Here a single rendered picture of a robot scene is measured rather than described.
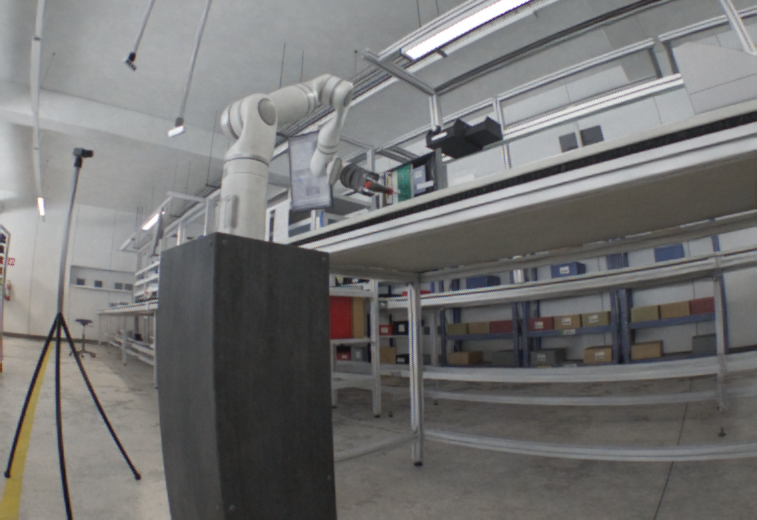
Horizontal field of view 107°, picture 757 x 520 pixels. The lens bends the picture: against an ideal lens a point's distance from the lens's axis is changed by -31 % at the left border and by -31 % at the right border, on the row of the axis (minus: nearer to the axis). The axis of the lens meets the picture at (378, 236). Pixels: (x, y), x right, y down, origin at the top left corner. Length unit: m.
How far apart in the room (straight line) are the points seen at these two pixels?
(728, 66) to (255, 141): 0.88
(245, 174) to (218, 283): 0.25
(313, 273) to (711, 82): 0.78
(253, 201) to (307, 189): 1.84
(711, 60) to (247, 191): 0.87
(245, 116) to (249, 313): 0.39
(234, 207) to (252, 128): 0.16
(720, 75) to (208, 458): 1.03
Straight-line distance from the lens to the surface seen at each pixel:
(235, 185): 0.77
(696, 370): 2.38
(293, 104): 0.99
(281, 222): 3.18
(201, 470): 0.70
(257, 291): 0.65
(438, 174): 1.16
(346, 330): 3.05
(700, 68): 0.79
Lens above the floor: 0.71
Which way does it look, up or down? 13 degrees up
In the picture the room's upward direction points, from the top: 1 degrees counter-clockwise
